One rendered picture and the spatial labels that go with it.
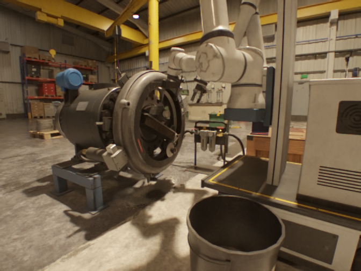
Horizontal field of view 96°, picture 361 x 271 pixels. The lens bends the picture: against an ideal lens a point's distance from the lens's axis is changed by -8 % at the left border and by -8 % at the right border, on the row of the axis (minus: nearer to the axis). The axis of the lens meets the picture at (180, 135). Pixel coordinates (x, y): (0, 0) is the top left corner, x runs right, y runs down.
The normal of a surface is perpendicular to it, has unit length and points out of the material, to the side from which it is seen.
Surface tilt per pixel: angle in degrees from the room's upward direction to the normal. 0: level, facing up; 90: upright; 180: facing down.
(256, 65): 90
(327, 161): 90
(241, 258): 90
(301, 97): 90
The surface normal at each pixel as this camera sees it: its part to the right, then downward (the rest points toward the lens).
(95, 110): -0.44, -0.23
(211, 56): -0.80, 0.18
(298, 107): -0.57, 0.14
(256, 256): 0.12, 0.16
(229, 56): 0.47, -0.03
